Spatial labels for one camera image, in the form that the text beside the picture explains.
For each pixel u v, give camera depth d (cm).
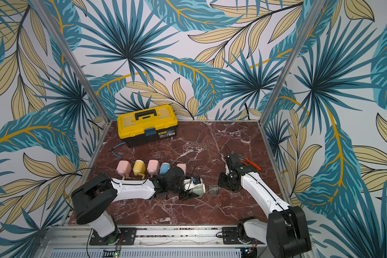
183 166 88
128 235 74
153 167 88
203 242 73
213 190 88
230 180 70
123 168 89
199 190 78
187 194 73
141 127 95
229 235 74
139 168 89
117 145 104
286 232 40
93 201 45
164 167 89
